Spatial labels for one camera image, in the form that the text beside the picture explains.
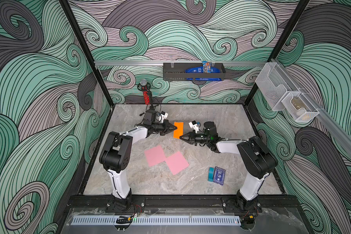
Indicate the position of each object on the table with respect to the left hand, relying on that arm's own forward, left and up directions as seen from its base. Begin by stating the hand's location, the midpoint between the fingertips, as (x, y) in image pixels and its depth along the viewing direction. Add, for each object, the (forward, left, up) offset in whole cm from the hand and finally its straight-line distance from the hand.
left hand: (176, 126), depth 88 cm
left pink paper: (-12, +14, -16) cm, 24 cm away
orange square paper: (-3, -2, -2) cm, 4 cm away
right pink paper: (-17, 0, -17) cm, 23 cm away
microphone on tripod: (+28, +22, +9) cm, 37 cm away
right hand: (-6, -2, -3) cm, 7 cm away
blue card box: (-25, -25, -13) cm, 38 cm away
